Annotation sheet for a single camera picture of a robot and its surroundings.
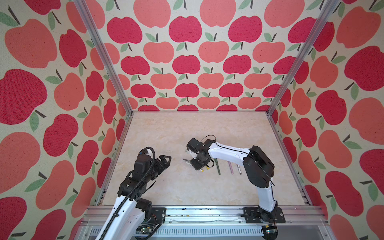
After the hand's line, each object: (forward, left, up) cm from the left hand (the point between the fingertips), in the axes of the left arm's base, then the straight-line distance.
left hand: (170, 162), depth 77 cm
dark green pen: (+4, -28, -15) cm, 32 cm away
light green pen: (+8, -9, -13) cm, 17 cm away
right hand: (+4, -16, -13) cm, 21 cm away
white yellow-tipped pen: (+3, -21, -15) cm, 27 cm away
